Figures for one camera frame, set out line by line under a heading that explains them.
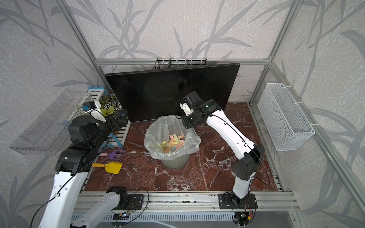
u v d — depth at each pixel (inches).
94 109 20.6
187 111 26.8
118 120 21.8
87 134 16.8
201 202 29.7
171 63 37.1
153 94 35.9
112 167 33.1
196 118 24.4
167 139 33.5
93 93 35.2
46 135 25.6
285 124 24.8
